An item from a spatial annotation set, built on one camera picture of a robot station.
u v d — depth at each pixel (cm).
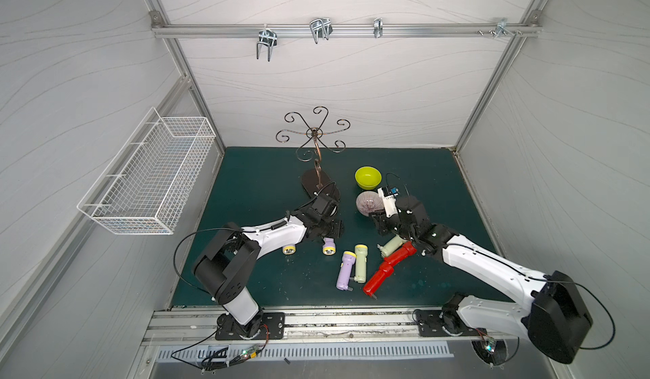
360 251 86
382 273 81
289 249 88
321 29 77
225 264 45
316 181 101
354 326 75
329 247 86
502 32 78
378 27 78
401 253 86
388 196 71
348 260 84
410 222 61
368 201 99
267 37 78
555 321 39
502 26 77
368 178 107
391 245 87
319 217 71
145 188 69
